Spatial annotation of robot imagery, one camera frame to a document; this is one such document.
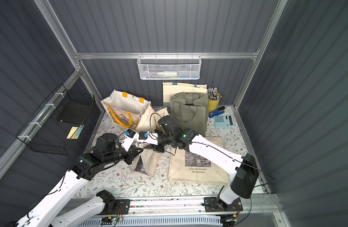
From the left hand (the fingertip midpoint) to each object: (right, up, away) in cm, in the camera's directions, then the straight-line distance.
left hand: (141, 150), depth 68 cm
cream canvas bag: (-1, +13, +15) cm, 20 cm away
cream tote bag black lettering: (+13, +39, +40) cm, 58 cm away
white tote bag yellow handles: (-22, +23, +38) cm, 50 cm away
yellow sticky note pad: (-38, +8, +6) cm, 39 cm away
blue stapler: (+52, +22, +47) cm, 73 cm away
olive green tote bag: (+25, +21, +19) cm, 38 cm away
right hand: (+2, +3, 0) cm, 4 cm away
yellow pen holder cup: (+45, +27, +38) cm, 65 cm away
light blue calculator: (+53, +14, +41) cm, 69 cm away
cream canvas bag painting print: (+23, -14, +19) cm, 33 cm away
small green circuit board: (-17, -36, +2) cm, 40 cm away
